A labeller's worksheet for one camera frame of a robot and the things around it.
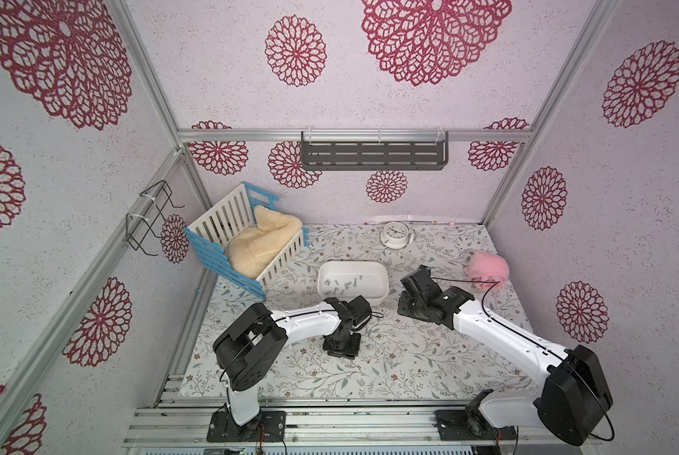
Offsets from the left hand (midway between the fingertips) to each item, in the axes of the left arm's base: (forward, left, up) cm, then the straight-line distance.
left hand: (347, 356), depth 86 cm
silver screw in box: (+29, -5, -1) cm, 30 cm away
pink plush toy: (+27, -48, +8) cm, 56 cm away
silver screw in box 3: (+26, 0, -2) cm, 26 cm away
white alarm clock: (+47, -20, +2) cm, 51 cm away
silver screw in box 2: (+28, -3, -1) cm, 28 cm away
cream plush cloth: (+36, +33, +8) cm, 49 cm away
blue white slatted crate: (+40, +47, +12) cm, 63 cm away
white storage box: (+28, -1, 0) cm, 28 cm away
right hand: (+12, -19, +10) cm, 24 cm away
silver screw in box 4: (+24, +4, -1) cm, 24 cm away
